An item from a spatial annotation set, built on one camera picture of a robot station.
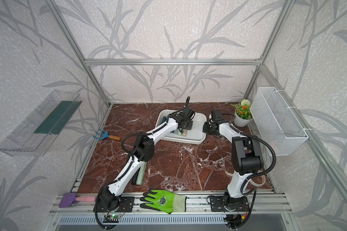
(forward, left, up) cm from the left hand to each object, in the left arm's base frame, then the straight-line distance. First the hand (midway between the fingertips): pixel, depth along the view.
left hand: (188, 124), depth 104 cm
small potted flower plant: (-1, -35, +13) cm, 38 cm away
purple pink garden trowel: (-47, +66, -5) cm, 81 cm away
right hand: (-6, -10, +4) cm, 12 cm away
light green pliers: (-38, +28, 0) cm, 48 cm away
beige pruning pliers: (-8, +3, 0) cm, 8 cm away
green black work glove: (-49, +14, -1) cm, 51 cm away
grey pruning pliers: (-18, +8, +18) cm, 26 cm away
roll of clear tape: (-41, -39, -1) cm, 57 cm away
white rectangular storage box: (-9, -5, -1) cm, 10 cm away
